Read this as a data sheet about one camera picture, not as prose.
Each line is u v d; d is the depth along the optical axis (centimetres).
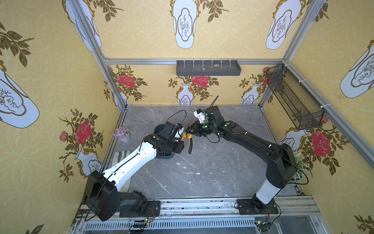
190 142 75
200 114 77
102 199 39
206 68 92
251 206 75
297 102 86
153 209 73
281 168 45
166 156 89
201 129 72
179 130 73
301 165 73
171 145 66
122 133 92
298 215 76
